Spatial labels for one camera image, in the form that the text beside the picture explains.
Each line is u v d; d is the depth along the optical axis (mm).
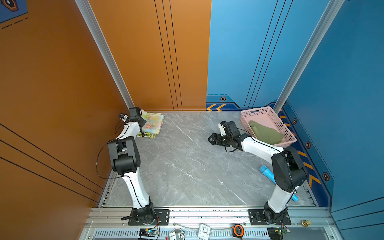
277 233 704
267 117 1165
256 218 725
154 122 1091
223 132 775
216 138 820
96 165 535
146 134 1054
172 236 622
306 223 697
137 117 793
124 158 546
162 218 736
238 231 669
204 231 682
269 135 994
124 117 867
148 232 706
